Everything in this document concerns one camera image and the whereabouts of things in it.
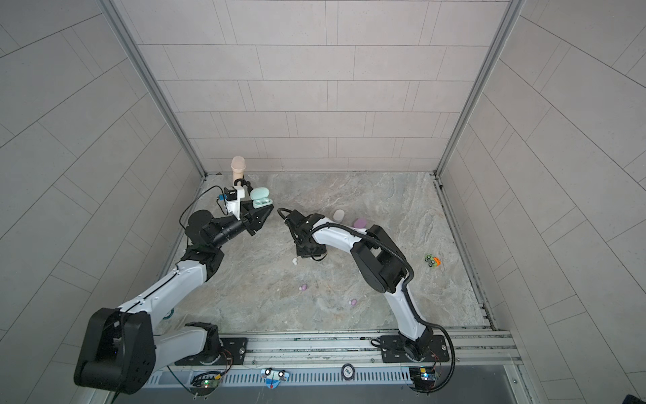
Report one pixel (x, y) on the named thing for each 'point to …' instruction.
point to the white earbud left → (294, 261)
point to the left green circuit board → (207, 386)
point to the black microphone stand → (245, 183)
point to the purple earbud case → (360, 223)
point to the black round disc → (347, 372)
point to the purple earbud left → (304, 287)
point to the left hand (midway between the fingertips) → (272, 205)
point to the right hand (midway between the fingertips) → (307, 255)
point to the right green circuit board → (423, 378)
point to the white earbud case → (338, 215)
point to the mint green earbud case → (260, 196)
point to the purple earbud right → (353, 302)
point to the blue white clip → (274, 376)
